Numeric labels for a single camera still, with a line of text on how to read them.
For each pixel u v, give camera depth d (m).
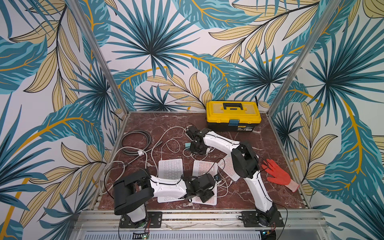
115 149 1.02
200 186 0.63
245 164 0.57
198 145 0.82
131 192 0.46
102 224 0.74
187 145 0.97
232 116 0.99
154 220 0.74
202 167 0.90
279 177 0.88
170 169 0.90
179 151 0.98
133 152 0.95
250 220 0.73
